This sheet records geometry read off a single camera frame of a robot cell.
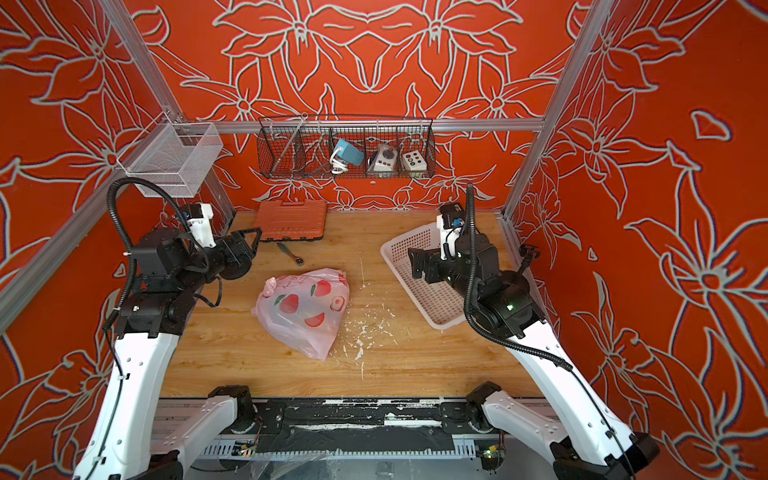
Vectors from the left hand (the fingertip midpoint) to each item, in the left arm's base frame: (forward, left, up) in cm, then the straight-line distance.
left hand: (249, 231), depth 66 cm
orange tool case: (+36, +8, -33) cm, 49 cm away
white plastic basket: (-1, -47, -25) cm, 53 cm away
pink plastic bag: (-7, -10, -23) cm, 26 cm away
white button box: (+40, -38, -7) cm, 56 cm away
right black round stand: (+11, -71, -16) cm, 74 cm away
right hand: (0, -39, -3) cm, 39 cm away
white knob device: (+35, -28, -4) cm, 45 cm away
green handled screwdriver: (+17, +1, -35) cm, 39 cm away
